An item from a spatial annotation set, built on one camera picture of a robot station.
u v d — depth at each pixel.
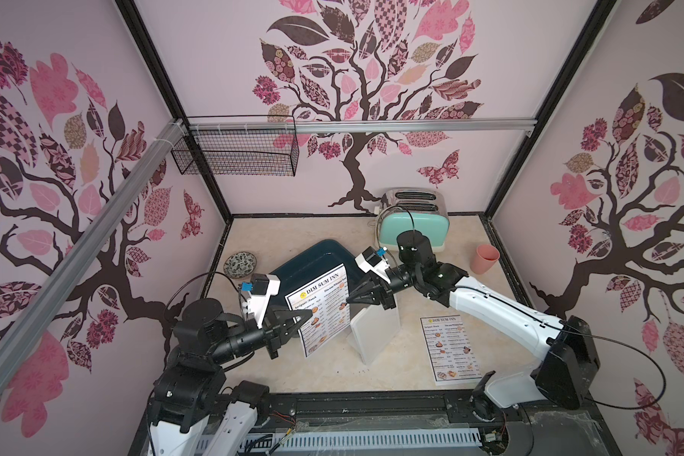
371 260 0.57
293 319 0.54
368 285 0.62
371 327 0.87
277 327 0.47
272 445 0.68
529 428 0.71
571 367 0.41
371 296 0.62
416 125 0.95
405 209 0.99
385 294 0.59
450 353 0.83
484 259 0.95
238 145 0.95
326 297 0.57
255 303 0.48
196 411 0.39
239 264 1.03
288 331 0.52
